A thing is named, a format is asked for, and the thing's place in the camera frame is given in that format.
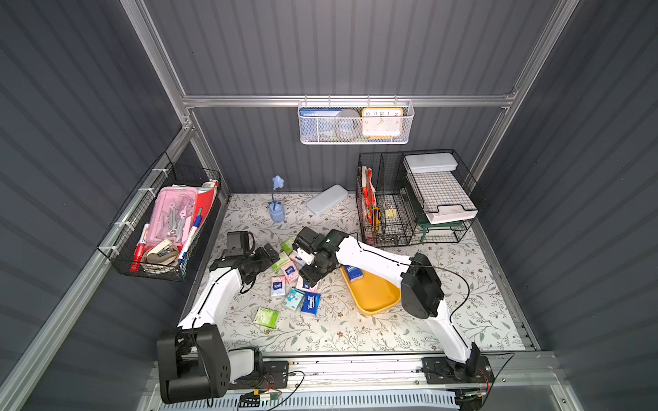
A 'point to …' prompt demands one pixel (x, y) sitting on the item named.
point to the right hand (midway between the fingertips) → (315, 272)
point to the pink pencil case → (172, 215)
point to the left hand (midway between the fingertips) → (268, 260)
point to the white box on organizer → (430, 162)
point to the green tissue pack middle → (283, 259)
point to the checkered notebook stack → (443, 195)
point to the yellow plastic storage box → (373, 294)
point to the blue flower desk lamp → (277, 211)
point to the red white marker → (139, 250)
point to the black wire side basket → (118, 245)
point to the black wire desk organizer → (409, 198)
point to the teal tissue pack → (293, 299)
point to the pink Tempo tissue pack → (278, 286)
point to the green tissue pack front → (266, 317)
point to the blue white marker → (197, 222)
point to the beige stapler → (163, 253)
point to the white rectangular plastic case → (327, 198)
